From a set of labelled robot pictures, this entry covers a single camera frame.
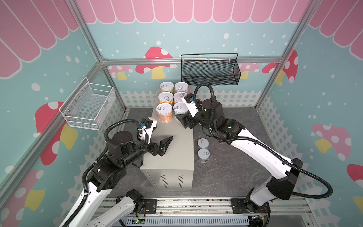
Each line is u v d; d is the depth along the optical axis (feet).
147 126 1.55
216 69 3.09
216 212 2.43
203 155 2.86
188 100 1.76
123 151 1.38
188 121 1.87
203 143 3.01
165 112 2.09
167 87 2.45
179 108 2.13
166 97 2.29
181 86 2.44
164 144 1.68
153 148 1.68
